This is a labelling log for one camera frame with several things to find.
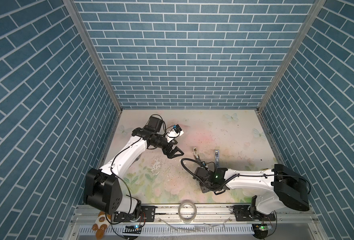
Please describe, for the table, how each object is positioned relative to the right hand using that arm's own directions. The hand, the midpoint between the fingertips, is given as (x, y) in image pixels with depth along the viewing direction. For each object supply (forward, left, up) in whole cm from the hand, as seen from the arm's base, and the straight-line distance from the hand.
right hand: (201, 185), depth 83 cm
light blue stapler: (+17, -10, 0) cm, 19 cm away
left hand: (+13, +14, +18) cm, 26 cm away
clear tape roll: (-13, +7, -2) cm, 15 cm away
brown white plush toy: (-22, +46, +5) cm, 51 cm away
